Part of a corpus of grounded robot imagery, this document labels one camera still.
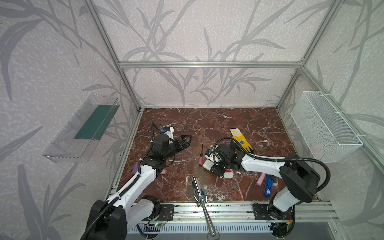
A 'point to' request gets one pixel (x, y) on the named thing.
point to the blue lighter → (268, 185)
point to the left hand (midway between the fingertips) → (190, 135)
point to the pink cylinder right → (260, 179)
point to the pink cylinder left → (164, 171)
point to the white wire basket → (327, 134)
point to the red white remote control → (228, 174)
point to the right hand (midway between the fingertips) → (213, 162)
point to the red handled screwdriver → (201, 157)
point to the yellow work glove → (237, 135)
